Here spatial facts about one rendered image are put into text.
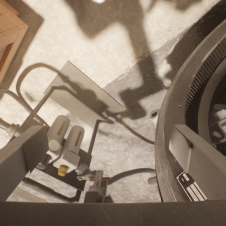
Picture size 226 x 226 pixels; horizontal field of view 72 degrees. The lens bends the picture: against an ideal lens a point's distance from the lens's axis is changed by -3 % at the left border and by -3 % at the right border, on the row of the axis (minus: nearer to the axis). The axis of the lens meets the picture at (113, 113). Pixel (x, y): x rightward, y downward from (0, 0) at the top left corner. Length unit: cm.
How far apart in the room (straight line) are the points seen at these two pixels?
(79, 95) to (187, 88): 72
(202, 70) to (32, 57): 84
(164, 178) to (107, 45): 69
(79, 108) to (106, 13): 58
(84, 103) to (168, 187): 82
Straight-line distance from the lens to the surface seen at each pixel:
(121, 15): 82
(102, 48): 86
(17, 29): 85
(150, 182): 52
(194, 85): 46
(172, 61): 89
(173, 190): 30
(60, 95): 106
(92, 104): 103
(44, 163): 68
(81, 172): 77
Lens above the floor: 81
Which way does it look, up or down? 50 degrees down
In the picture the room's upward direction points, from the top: 170 degrees counter-clockwise
